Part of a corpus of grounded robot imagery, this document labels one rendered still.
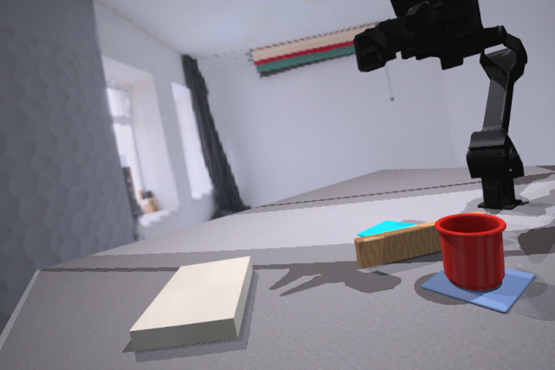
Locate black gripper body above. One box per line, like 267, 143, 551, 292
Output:
353, 0, 482, 73

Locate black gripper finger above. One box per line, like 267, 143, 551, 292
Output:
379, 1, 436, 51
365, 23, 397, 62

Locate red plastic cup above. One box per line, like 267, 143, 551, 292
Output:
434, 213, 506, 290

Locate wooden plank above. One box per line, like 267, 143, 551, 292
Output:
354, 220, 441, 269

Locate cream flat rectangular block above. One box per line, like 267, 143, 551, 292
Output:
129, 256, 252, 351

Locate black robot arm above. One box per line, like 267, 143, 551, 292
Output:
389, 0, 527, 210

